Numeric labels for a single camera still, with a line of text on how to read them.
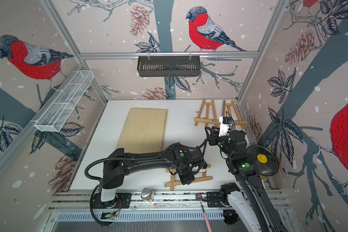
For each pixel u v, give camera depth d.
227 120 0.59
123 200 0.73
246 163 0.50
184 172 0.63
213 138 0.61
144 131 0.99
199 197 0.76
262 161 0.72
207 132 0.69
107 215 0.70
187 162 0.55
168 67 1.05
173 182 0.76
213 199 0.73
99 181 0.52
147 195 0.66
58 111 0.73
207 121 1.02
